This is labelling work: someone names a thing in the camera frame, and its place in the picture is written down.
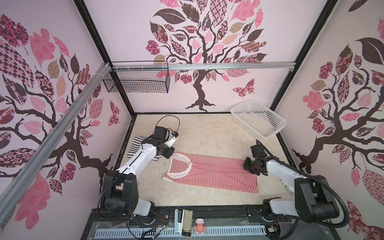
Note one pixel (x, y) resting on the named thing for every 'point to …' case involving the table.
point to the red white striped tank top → (224, 173)
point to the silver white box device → (183, 220)
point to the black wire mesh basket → (149, 77)
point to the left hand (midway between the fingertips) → (169, 151)
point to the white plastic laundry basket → (257, 119)
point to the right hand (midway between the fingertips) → (244, 165)
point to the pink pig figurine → (199, 228)
